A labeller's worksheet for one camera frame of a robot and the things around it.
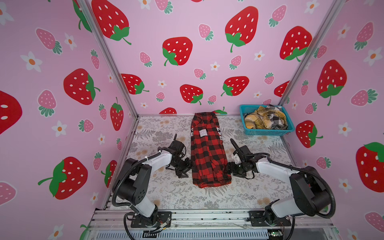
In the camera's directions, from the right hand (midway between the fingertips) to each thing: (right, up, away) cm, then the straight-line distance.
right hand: (227, 172), depth 88 cm
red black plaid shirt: (-10, +5, +4) cm, 12 cm away
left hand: (-20, +1, -2) cm, 20 cm away
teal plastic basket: (+19, +42, +26) cm, 53 cm away
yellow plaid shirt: (+29, +34, +18) cm, 48 cm away
